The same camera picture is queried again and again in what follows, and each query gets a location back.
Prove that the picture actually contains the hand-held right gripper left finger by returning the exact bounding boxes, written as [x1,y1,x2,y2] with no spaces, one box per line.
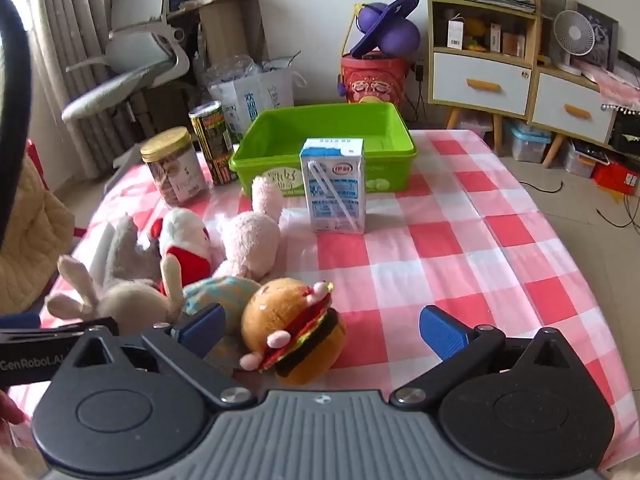
[60,303,258,409]

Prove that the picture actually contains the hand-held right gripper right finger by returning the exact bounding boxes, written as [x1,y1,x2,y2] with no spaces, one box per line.
[389,305,568,409]

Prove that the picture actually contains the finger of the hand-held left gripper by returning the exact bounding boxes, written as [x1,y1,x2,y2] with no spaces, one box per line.
[0,312,42,331]
[49,316,121,337]

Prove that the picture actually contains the teal dotted plush toy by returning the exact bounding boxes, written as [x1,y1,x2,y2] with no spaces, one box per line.
[182,275,263,336]

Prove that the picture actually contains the beige plush toy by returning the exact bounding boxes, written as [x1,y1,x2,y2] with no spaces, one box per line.
[45,245,187,336]

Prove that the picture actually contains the hamburger plush toy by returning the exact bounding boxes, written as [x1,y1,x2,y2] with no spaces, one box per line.
[239,277,348,386]

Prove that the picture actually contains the white plush with red hat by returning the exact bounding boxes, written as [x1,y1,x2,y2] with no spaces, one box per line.
[150,207,213,296]

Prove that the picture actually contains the pink plush bunny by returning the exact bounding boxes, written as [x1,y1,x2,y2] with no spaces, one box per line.
[215,176,285,281]

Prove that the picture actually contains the green plastic bin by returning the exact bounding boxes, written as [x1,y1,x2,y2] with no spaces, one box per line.
[229,102,418,197]

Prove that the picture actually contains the person's left hand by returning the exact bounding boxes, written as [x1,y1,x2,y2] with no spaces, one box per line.
[0,389,27,427]

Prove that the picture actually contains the beige quilted cushion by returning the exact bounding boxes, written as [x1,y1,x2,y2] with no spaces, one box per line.
[0,152,76,311]

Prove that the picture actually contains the pink white checked tablecloth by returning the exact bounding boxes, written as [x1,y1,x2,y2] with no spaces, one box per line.
[37,129,628,461]

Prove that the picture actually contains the gold lid snack jar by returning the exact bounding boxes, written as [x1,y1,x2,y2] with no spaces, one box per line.
[140,127,211,207]

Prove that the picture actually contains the blue white milk carton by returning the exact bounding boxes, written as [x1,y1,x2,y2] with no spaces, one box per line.
[299,137,368,235]

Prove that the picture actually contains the black yellow drink can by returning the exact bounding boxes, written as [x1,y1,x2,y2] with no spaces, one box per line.
[188,101,238,186]

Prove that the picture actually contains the blue lid storage box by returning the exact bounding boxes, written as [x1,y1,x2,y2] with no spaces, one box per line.
[510,122,551,163]

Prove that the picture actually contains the clear storage box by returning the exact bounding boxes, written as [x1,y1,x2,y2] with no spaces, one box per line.
[457,110,496,139]
[562,140,611,178]

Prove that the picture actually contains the red box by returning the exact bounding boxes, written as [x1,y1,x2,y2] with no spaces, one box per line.
[592,157,640,196]

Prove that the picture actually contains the white paper shopping bag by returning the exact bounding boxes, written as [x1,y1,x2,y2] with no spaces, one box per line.
[205,57,306,143]

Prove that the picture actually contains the grey white office chair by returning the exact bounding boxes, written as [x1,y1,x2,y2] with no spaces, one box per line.
[61,0,193,123]

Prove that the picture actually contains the tall wooden shelf cabinet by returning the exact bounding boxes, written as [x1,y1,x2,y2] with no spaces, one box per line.
[424,0,543,153]

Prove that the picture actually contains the low wooden drawer cabinet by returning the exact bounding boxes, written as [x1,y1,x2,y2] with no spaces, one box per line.
[530,62,621,168]

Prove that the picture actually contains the red printed bucket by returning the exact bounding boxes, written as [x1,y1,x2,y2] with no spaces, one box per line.
[336,52,412,111]

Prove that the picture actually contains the black box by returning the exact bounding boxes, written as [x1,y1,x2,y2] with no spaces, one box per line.
[612,110,640,156]

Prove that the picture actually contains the orange box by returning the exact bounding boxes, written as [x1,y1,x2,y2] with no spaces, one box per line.
[501,32,526,57]

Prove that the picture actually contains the purple hopper ball toy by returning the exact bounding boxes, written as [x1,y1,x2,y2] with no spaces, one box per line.
[340,0,422,59]

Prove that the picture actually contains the yellow toy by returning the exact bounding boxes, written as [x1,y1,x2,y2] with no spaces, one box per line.
[465,19,488,52]

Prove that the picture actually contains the small white box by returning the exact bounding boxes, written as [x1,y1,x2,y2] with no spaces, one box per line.
[447,16,467,50]

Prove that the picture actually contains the pink plastic sheet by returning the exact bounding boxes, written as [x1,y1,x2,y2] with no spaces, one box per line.
[582,52,640,111]

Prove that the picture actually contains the wooden desk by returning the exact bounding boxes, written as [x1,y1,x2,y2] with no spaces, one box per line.
[170,0,261,63]

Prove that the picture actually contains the beige curtain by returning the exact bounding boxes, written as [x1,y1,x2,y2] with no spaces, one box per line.
[27,0,131,181]

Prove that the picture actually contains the small white fan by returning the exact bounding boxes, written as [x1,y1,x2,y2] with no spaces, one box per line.
[552,10,596,77]

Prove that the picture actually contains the black floor cable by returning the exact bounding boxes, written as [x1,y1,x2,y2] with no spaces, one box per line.
[517,179,564,195]
[597,190,640,237]

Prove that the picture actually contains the thick black cable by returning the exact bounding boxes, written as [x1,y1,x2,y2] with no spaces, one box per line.
[0,0,33,233]

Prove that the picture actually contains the black picture frame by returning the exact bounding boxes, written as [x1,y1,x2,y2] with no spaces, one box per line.
[577,2,620,73]

